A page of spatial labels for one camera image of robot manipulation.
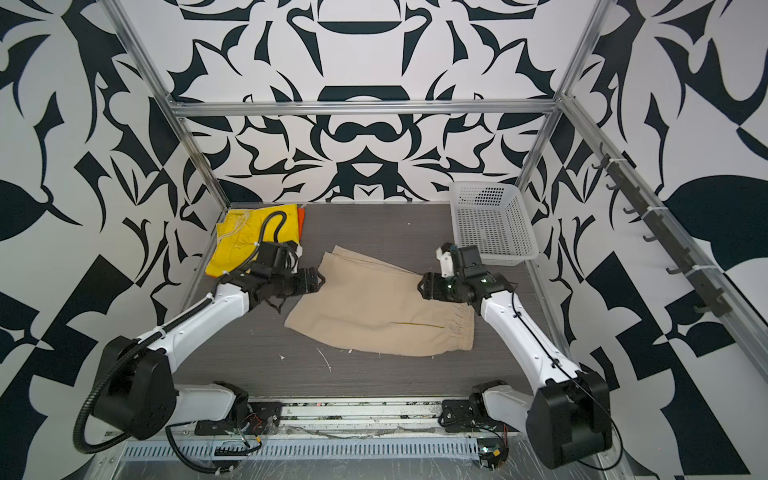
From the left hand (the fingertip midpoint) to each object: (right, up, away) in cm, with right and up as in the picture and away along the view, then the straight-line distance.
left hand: (315, 276), depth 86 cm
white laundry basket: (+62, +18, +30) cm, 71 cm away
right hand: (+32, -2, -4) cm, 32 cm away
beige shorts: (+15, -10, +6) cm, 19 cm away
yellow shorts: (-29, +13, +17) cm, 36 cm away
